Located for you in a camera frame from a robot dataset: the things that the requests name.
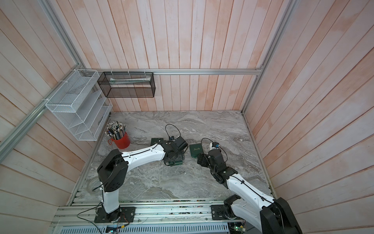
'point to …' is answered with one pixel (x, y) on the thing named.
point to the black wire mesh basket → (127, 84)
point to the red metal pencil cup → (122, 143)
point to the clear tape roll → (93, 183)
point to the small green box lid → (173, 162)
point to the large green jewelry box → (196, 150)
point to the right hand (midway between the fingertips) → (202, 154)
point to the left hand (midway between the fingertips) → (176, 158)
